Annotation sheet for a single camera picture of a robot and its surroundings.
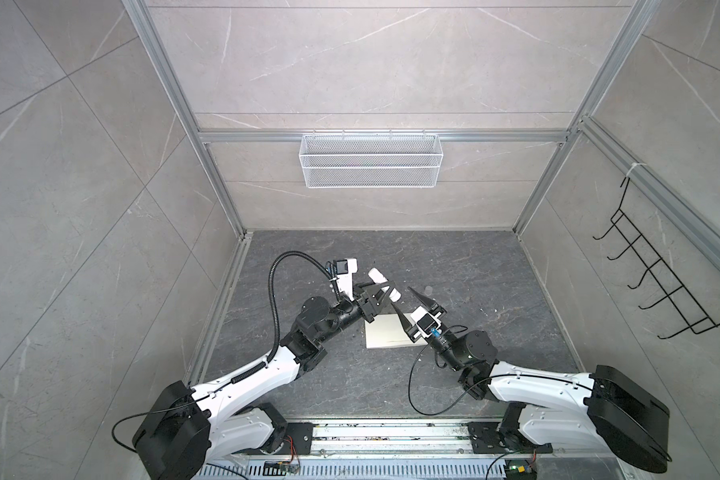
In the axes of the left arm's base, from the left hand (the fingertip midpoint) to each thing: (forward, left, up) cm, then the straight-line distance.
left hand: (392, 279), depth 66 cm
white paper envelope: (-9, +2, -6) cm, 11 cm away
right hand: (0, -3, -5) cm, 6 cm away
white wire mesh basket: (+52, +2, -3) cm, 52 cm away
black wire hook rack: (-13, -59, +2) cm, 61 cm away
